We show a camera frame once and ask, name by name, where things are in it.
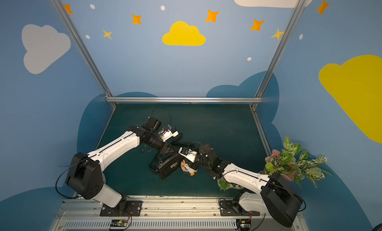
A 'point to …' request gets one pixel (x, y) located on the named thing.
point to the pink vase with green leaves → (293, 166)
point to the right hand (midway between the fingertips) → (186, 152)
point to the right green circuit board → (244, 224)
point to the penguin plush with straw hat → (185, 168)
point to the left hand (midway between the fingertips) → (174, 150)
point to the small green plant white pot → (224, 185)
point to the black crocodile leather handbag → (169, 161)
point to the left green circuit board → (119, 223)
